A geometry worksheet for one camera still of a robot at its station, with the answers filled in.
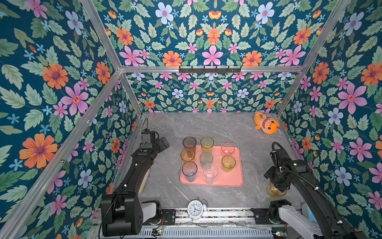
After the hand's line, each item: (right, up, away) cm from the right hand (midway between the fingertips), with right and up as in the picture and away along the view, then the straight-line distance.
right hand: (272, 178), depth 76 cm
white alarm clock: (-39, -14, -3) cm, 42 cm away
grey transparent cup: (-44, +17, +16) cm, 50 cm away
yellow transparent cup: (-46, +10, +15) cm, 49 cm away
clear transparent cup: (-32, +2, +4) cm, 32 cm away
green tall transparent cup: (-34, +17, +10) cm, 39 cm away
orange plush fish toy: (+10, +28, +25) cm, 39 cm away
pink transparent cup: (-20, +13, +19) cm, 30 cm away
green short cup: (-21, +4, +14) cm, 25 cm away
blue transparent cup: (-44, +3, +6) cm, 44 cm away
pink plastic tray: (-17, -3, +9) cm, 20 cm away
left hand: (-60, +18, +10) cm, 64 cm away
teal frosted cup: (-35, +7, +14) cm, 38 cm away
